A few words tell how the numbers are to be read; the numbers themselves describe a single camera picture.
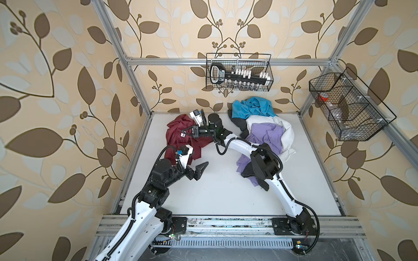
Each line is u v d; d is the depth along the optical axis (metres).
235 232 0.74
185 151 0.62
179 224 0.74
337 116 0.74
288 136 0.94
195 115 0.83
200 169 0.65
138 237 0.56
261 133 1.00
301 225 0.64
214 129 0.78
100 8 0.72
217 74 0.86
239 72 0.83
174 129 0.85
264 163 0.63
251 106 1.08
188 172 0.63
